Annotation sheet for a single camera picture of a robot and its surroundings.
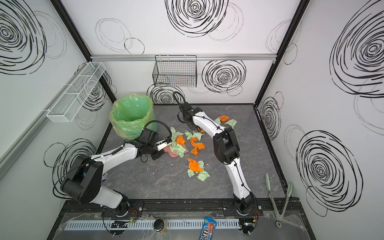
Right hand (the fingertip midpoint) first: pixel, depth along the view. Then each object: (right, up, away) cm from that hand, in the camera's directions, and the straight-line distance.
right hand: (197, 123), depth 99 cm
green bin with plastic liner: (-44, +6, -3) cm, 44 cm away
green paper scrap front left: (-4, -28, -14) cm, 32 cm away
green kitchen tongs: (+39, -44, -28) cm, 65 cm away
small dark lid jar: (-17, -41, -37) cm, 58 cm away
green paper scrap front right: (+3, -30, -15) cm, 33 cm away
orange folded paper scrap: (+2, -15, -3) cm, 15 cm away
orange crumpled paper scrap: (-11, -11, -1) cm, 16 cm away
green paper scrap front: (-13, -15, -7) cm, 21 cm away
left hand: (-21, -15, -8) cm, 27 cm away
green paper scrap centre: (+2, -24, -11) cm, 27 cm away
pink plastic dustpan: (-15, -19, -9) cm, 25 cm away
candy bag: (+4, -48, -32) cm, 58 cm away
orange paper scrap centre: (-2, -25, -12) cm, 27 cm away
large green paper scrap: (-16, -8, +5) cm, 19 cm away
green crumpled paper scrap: (-2, -8, 0) cm, 8 cm away
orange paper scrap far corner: (+20, +3, +10) cm, 23 cm away
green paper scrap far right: (+25, 0, +9) cm, 27 cm away
